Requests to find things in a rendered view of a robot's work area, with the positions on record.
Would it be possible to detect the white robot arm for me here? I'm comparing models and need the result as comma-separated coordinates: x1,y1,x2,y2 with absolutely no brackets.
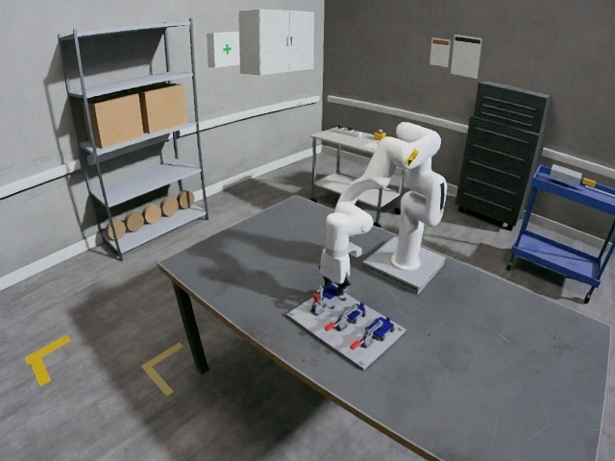
324,122,447,271

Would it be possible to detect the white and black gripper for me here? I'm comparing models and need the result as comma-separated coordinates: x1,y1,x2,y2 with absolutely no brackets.
318,249,352,297

